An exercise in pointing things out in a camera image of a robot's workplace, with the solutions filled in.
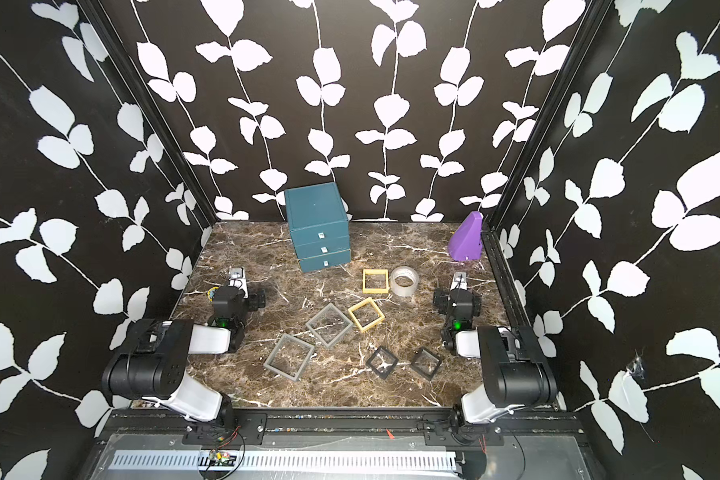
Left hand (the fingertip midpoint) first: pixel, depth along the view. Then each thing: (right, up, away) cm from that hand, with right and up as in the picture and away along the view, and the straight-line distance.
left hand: (245, 280), depth 94 cm
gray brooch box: (+27, -14, -1) cm, 31 cm away
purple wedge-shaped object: (+74, +13, +9) cm, 75 cm away
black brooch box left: (+44, -23, -8) cm, 50 cm away
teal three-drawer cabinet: (+24, +19, 0) cm, 30 cm away
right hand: (+68, -1, 0) cm, 68 cm away
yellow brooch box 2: (+39, -11, +1) cm, 41 cm away
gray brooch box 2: (+11, -23, -10) cm, 27 cm away
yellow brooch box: (+42, -4, +7) cm, 43 cm away
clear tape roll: (+52, -1, +9) cm, 53 cm away
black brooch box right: (+57, -24, -8) cm, 62 cm away
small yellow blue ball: (-13, -5, +4) cm, 15 cm away
